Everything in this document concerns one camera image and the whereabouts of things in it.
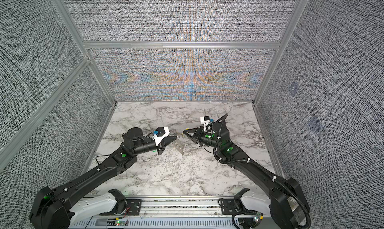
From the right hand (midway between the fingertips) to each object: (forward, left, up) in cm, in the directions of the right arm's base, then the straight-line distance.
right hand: (183, 131), depth 71 cm
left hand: (-2, +4, -2) cm, 5 cm away
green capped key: (-10, +12, -1) cm, 16 cm away
